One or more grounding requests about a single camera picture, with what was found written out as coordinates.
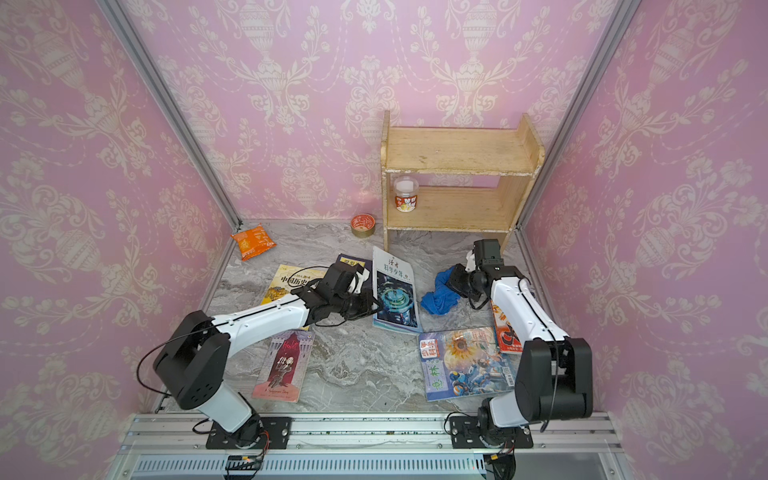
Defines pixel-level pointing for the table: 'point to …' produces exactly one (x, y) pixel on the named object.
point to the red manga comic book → (509, 341)
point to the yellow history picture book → (289, 278)
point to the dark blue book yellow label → (351, 260)
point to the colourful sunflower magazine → (465, 363)
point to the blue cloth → (442, 301)
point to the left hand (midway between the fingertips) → (386, 309)
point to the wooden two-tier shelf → (456, 179)
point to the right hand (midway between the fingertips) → (448, 281)
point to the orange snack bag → (253, 242)
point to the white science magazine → (394, 288)
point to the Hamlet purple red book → (281, 374)
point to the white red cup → (406, 193)
